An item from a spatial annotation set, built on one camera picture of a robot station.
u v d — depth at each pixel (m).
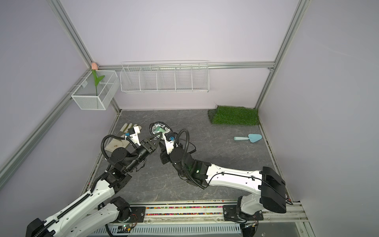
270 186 0.41
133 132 0.63
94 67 0.89
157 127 0.68
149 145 0.60
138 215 0.74
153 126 0.67
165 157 0.61
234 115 1.12
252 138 1.03
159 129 0.67
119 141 1.05
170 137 0.55
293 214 0.74
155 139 0.66
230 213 0.74
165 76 1.01
